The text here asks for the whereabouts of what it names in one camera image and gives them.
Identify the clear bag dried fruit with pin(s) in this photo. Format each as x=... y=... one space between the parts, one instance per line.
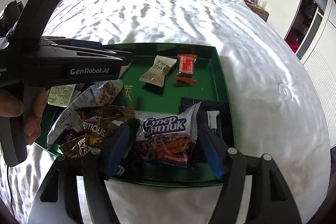
x=63 y=95

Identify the brown chocolate snack bag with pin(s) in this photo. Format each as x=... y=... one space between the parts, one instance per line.
x=98 y=123

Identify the beige small candy packet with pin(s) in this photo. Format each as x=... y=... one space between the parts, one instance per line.
x=158 y=71

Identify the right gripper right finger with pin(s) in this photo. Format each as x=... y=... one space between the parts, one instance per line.
x=211 y=149

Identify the grey white snack bar pack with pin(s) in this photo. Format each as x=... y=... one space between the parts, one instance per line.
x=98 y=94

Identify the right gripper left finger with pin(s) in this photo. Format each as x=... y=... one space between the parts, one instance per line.
x=116 y=150

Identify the white blue wafer packet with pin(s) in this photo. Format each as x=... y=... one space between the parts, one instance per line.
x=167 y=139

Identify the wooden nightstand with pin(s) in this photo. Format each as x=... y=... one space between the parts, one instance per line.
x=258 y=10

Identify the white wardrobe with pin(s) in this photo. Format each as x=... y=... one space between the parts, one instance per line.
x=308 y=26

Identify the person's left hand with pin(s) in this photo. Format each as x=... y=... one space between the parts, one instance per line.
x=13 y=107

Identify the dark blue snack packet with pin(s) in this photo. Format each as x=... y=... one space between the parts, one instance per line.
x=207 y=113

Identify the red small candy packet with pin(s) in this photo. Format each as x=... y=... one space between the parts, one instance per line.
x=186 y=68

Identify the green tray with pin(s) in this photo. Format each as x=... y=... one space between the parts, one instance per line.
x=210 y=86

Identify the white bed duvet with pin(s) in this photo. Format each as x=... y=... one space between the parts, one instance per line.
x=274 y=104

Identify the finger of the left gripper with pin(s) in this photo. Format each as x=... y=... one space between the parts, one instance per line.
x=79 y=43
x=127 y=57

